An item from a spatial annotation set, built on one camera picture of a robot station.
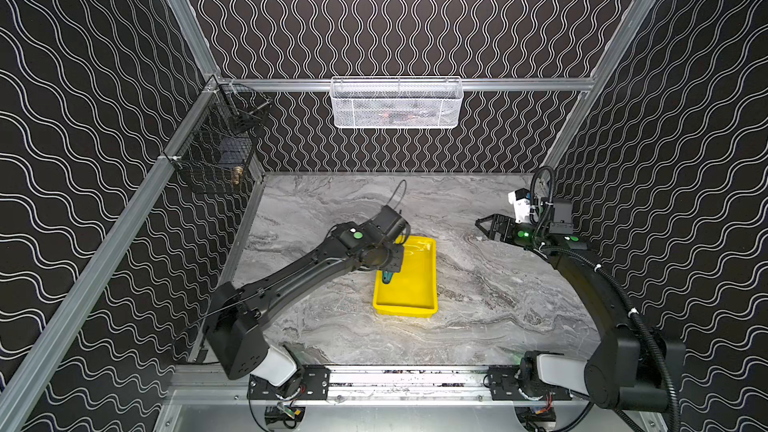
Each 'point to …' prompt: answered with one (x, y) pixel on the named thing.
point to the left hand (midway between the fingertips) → (405, 263)
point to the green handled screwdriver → (386, 276)
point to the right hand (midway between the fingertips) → (491, 225)
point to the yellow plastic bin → (413, 290)
